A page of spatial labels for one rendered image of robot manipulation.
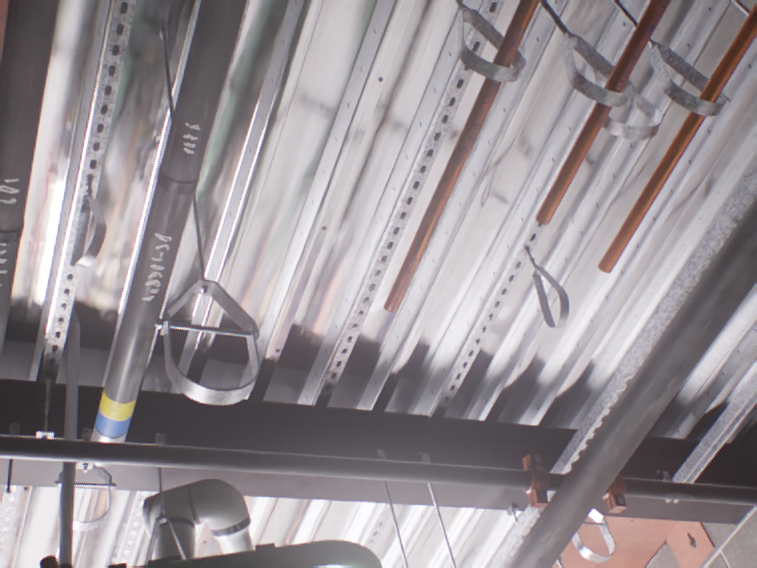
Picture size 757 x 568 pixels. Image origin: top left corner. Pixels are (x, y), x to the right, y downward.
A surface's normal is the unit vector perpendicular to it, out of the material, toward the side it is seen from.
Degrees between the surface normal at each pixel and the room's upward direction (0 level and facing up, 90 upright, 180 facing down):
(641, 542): 180
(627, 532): 180
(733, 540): 90
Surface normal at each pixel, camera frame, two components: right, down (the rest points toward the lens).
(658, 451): 0.20, 0.64
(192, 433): 0.33, -0.76
